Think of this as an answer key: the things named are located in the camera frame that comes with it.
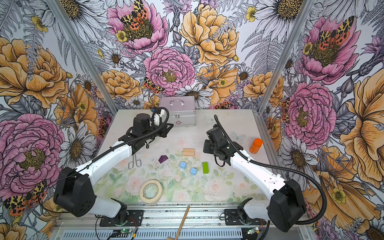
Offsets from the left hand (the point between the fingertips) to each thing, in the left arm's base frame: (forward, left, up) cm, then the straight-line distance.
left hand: (172, 129), depth 83 cm
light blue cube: (-12, -5, -20) cm, 23 cm away
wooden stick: (-40, -7, -22) cm, 46 cm away
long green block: (-13, -18, -20) cm, 30 cm away
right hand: (-9, -19, -7) cm, 22 cm away
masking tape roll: (-31, +12, -20) cm, 38 cm away
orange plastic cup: (-3, -49, -13) cm, 50 cm away
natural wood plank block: (-2, -8, -21) cm, 22 cm away
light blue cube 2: (-16, -11, -20) cm, 28 cm away
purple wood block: (-7, +8, -21) cm, 23 cm away
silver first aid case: (+23, -3, -8) cm, 24 cm away
